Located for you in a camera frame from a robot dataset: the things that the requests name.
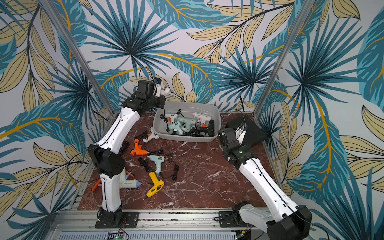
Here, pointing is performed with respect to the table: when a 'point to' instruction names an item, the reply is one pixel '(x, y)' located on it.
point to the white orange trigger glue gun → (171, 117)
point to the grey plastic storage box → (160, 130)
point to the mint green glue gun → (157, 159)
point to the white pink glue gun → (202, 117)
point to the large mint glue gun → (186, 122)
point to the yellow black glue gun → (157, 186)
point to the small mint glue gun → (176, 125)
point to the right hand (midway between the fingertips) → (234, 140)
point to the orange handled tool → (96, 185)
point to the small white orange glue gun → (164, 90)
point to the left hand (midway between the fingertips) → (163, 99)
